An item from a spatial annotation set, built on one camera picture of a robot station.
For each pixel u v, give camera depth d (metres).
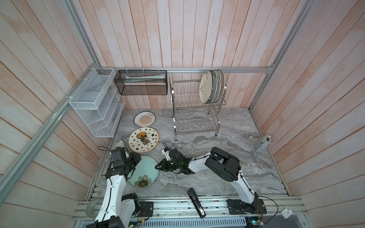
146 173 0.84
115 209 0.43
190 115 1.16
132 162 0.75
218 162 0.55
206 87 0.90
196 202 0.73
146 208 0.74
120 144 0.92
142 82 0.90
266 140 0.86
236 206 0.73
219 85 0.75
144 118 1.14
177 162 0.75
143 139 1.01
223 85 0.75
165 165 0.82
